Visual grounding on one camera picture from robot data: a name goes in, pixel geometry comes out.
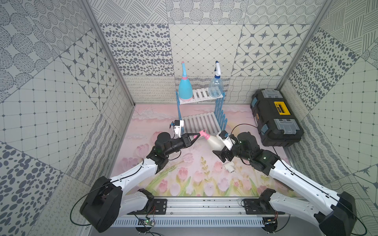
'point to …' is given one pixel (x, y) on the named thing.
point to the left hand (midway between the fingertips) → (199, 131)
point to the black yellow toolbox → (277, 125)
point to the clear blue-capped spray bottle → (215, 86)
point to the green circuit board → (144, 221)
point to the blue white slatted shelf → (212, 123)
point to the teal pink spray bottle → (185, 92)
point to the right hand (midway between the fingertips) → (220, 145)
